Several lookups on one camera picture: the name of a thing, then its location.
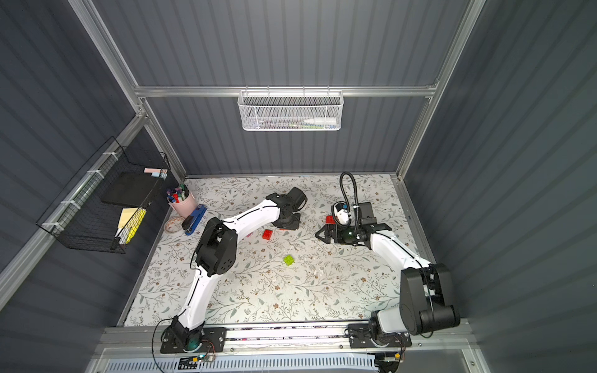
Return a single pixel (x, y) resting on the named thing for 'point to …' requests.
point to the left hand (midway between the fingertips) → (291, 224)
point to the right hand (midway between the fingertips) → (329, 235)
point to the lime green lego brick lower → (288, 260)
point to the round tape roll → (174, 224)
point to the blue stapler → (191, 222)
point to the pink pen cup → (183, 203)
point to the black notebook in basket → (133, 189)
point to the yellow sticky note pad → (130, 223)
